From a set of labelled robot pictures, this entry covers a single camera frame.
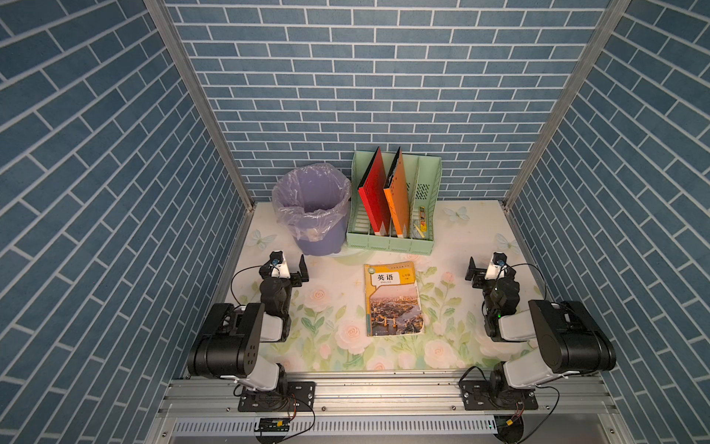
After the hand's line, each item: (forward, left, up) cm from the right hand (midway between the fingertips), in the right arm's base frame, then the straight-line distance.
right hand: (490, 260), depth 90 cm
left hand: (-5, +64, +2) cm, 64 cm away
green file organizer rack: (+34, +21, +6) cm, 40 cm away
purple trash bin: (+18, +63, +4) cm, 66 cm away
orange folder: (+12, +32, +16) cm, 38 cm away
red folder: (+9, +39, +18) cm, 44 cm away
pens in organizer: (+24, +20, -10) cm, 32 cm away
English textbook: (-13, +31, -10) cm, 35 cm away
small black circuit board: (-48, +62, -13) cm, 79 cm away
